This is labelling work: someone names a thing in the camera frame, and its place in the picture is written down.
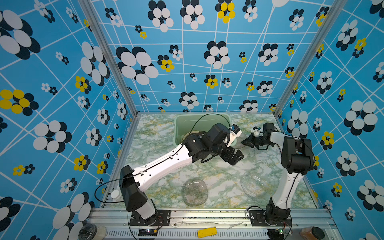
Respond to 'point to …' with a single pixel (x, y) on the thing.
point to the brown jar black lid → (312, 233)
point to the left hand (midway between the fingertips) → (238, 150)
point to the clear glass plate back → (237, 142)
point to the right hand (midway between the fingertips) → (244, 142)
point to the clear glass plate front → (194, 192)
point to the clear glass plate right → (254, 186)
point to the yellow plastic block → (207, 232)
